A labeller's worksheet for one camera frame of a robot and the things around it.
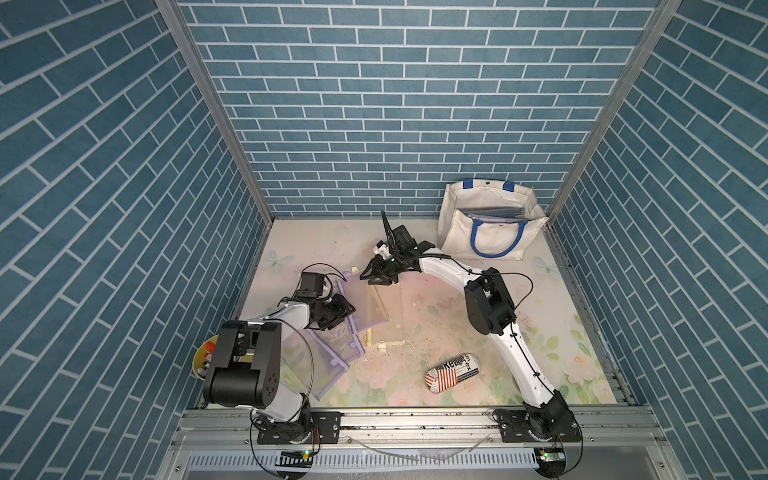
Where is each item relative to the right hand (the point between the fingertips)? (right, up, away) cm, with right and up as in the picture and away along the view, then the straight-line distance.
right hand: (364, 280), depth 95 cm
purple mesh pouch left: (0, -6, +1) cm, 6 cm away
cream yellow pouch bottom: (+8, -7, +1) cm, 11 cm away
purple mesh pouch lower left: (-13, -21, -10) cm, 26 cm away
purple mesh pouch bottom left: (-12, -29, -15) cm, 34 cm away
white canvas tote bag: (+39, +20, -3) cm, 44 cm away
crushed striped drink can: (+25, -23, -15) cm, 38 cm away
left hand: (-2, -9, -3) cm, 10 cm away
